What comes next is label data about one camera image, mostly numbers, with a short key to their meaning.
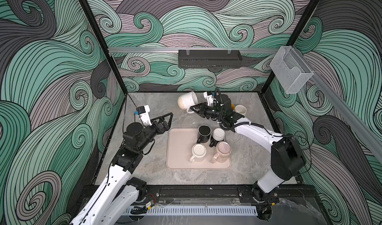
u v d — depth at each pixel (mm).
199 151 815
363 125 539
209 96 762
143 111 599
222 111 640
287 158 443
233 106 983
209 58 954
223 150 769
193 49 928
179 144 901
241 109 1025
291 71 797
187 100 783
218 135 848
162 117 600
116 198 556
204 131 865
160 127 599
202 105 725
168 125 603
